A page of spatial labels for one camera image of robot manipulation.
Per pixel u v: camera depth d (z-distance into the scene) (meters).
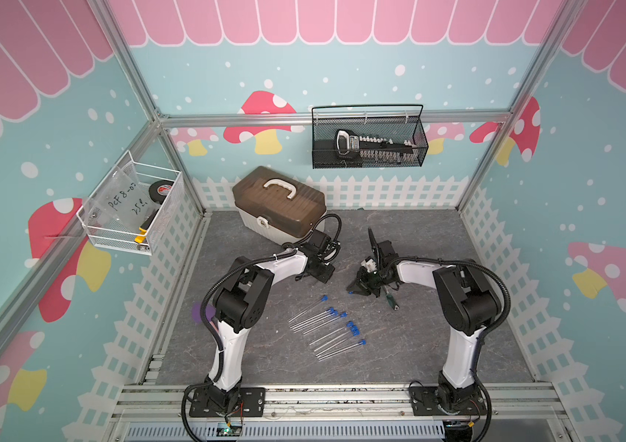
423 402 0.74
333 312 0.90
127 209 0.69
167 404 0.76
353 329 0.87
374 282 0.86
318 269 0.88
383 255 0.82
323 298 0.94
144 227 0.63
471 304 0.52
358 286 0.87
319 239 0.81
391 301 0.93
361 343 0.85
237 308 0.56
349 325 0.88
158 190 0.79
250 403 0.74
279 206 0.92
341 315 0.90
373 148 0.88
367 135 0.92
